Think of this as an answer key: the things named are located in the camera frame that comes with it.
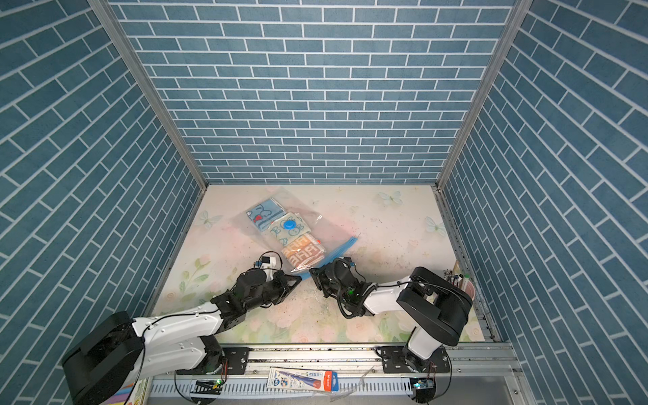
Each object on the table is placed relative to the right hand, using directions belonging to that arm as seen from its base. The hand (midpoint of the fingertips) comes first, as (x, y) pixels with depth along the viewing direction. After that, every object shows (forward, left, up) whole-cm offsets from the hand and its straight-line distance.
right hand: (311, 270), depth 85 cm
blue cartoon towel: (+28, +25, -5) cm, 37 cm away
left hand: (-5, 0, +3) cm, 6 cm away
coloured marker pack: (-37, +41, -5) cm, 55 cm away
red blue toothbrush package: (-30, -3, -6) cm, 31 cm away
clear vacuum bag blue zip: (+20, -5, -6) cm, 22 cm away
